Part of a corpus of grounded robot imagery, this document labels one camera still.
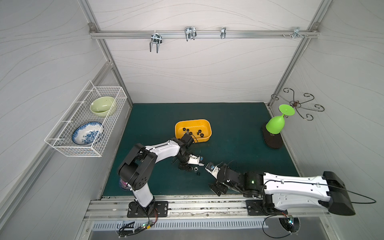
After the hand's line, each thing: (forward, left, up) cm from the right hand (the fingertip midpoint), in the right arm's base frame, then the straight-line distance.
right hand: (213, 175), depth 75 cm
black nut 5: (+30, +7, -9) cm, 32 cm away
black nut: (+34, +20, -8) cm, 40 cm away
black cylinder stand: (+29, -42, -11) cm, 52 cm away
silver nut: (+6, +9, -8) cm, 14 cm away
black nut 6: (+4, +8, -10) cm, 13 cm away
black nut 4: (+34, +8, -9) cm, 36 cm away
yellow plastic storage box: (+38, +13, -9) cm, 41 cm away
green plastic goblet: (+24, -34, +12) cm, 43 cm away
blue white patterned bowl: (+7, +56, +24) cm, 62 cm away
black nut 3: (+16, +13, +12) cm, 24 cm away
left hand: (+9, +13, -9) cm, 18 cm away
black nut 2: (+31, +15, -9) cm, 36 cm away
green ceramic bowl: (+22, +56, +26) cm, 66 cm away
